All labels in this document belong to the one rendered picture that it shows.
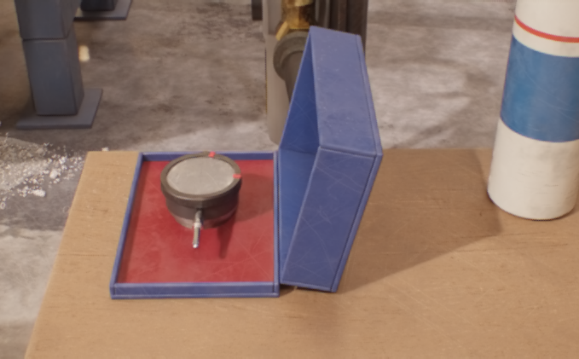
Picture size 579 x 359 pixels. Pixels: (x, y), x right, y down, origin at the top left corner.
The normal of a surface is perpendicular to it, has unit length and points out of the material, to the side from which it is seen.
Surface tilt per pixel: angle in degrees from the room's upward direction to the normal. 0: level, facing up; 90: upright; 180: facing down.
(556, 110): 90
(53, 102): 90
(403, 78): 0
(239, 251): 0
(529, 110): 90
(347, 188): 90
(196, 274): 0
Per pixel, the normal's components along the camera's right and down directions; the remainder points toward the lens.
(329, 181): 0.02, 0.57
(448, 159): 0.00, -0.82
